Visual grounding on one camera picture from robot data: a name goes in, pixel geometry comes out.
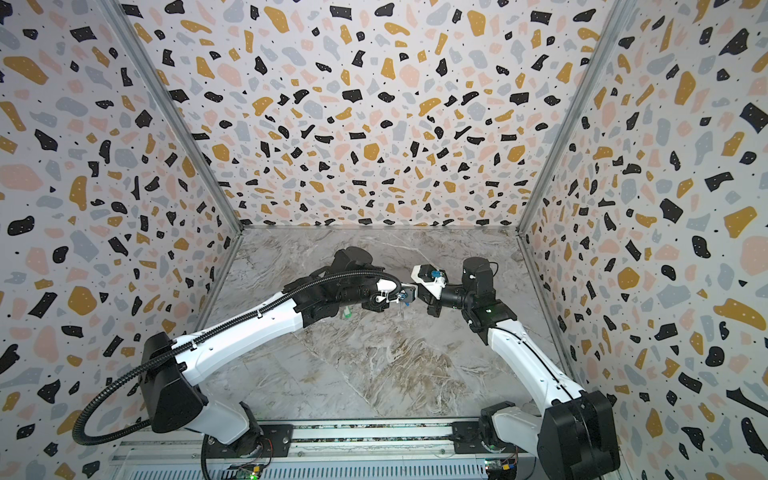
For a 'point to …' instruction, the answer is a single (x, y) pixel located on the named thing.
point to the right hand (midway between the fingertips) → (407, 282)
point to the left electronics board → (250, 471)
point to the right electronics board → (500, 469)
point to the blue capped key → (407, 303)
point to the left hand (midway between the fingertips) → (402, 272)
